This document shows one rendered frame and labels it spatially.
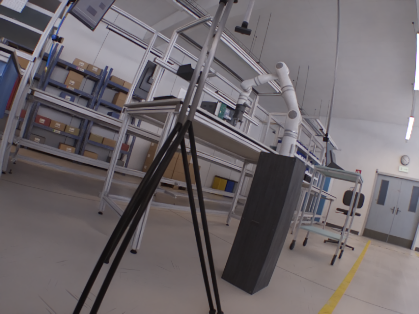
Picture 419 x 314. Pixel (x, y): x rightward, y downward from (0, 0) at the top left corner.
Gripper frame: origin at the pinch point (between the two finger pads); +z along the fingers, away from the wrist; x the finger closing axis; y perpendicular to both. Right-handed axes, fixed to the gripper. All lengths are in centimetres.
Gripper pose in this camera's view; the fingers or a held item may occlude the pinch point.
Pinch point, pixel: (237, 127)
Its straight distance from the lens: 170.1
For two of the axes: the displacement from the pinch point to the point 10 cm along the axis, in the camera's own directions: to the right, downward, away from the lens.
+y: -7.3, -1.7, 6.6
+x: -6.2, -2.4, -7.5
